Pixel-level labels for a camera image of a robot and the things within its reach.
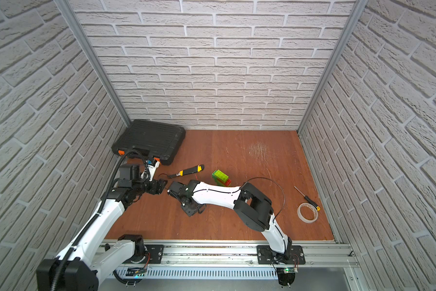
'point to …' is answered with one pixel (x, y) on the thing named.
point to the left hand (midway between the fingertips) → (161, 176)
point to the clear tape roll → (315, 210)
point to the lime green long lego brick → (220, 176)
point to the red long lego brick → (227, 182)
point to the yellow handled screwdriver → (317, 207)
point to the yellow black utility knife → (193, 170)
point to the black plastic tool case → (152, 139)
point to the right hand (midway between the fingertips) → (197, 205)
